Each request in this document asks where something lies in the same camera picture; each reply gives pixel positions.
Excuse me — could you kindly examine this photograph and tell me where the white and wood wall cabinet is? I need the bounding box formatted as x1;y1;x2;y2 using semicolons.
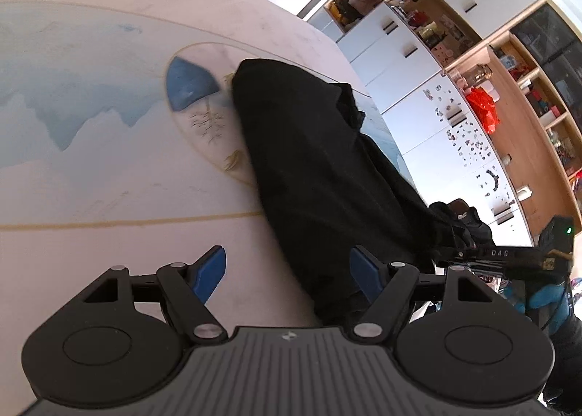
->
300;0;581;245

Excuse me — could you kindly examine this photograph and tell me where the blue mountain print table mat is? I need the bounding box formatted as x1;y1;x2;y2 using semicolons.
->
1;1;337;229

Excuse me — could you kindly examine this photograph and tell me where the red plastic bag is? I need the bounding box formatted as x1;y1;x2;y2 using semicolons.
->
466;87;500;134

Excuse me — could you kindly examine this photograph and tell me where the blue gloved hand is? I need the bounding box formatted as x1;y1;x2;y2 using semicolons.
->
502;283;571;335

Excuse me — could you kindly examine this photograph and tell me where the black garment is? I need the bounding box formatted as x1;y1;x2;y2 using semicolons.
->
232;59;492;327

